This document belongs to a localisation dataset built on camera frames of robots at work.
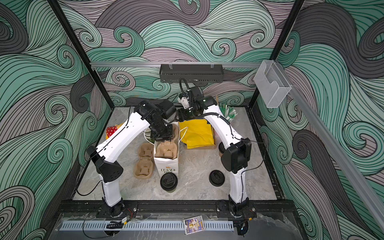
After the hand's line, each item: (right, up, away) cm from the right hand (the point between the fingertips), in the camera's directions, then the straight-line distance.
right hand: (180, 117), depth 82 cm
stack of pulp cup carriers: (-21, -29, +3) cm, 36 cm away
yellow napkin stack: (+10, -10, +15) cm, 20 cm away
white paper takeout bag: (-6, -24, -11) cm, 27 cm away
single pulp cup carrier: (-6, -16, -8) cm, 19 cm away
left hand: (-4, -11, -9) cm, 15 cm away
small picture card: (+7, -50, -14) cm, 53 cm away
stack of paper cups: (-13, -7, -17) cm, 23 cm away
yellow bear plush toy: (-48, -9, +16) cm, 51 cm away
